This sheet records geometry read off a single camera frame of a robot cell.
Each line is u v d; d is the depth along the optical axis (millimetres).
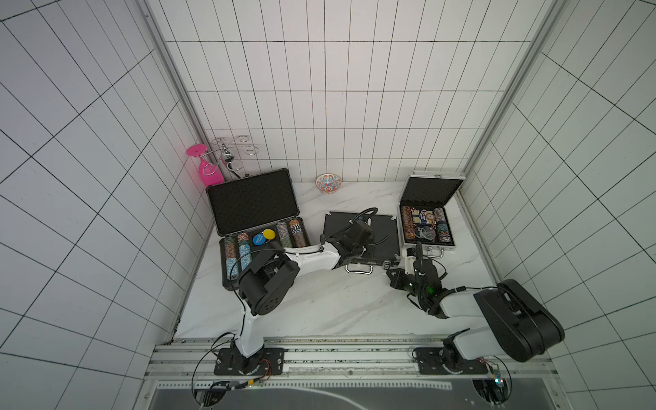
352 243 712
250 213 1005
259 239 949
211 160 1093
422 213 1065
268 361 716
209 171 1055
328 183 1178
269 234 959
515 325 436
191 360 744
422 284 711
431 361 730
